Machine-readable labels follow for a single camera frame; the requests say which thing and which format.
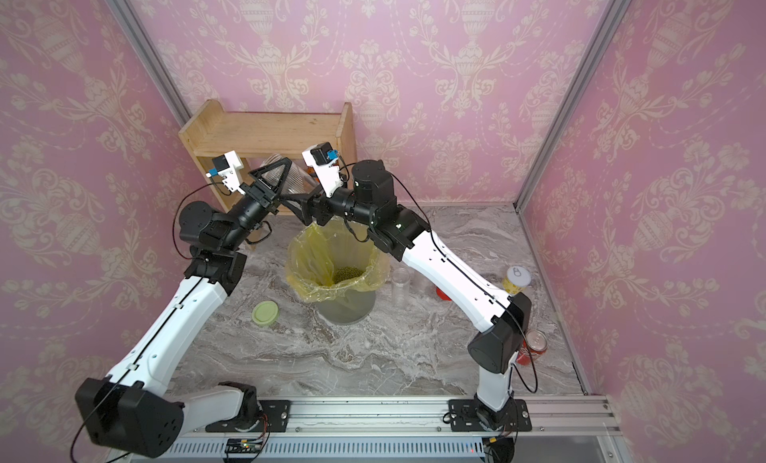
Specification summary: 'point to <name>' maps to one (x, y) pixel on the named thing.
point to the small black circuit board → (242, 446)
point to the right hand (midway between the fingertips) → (298, 185)
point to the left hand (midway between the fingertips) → (296, 171)
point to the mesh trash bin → (348, 307)
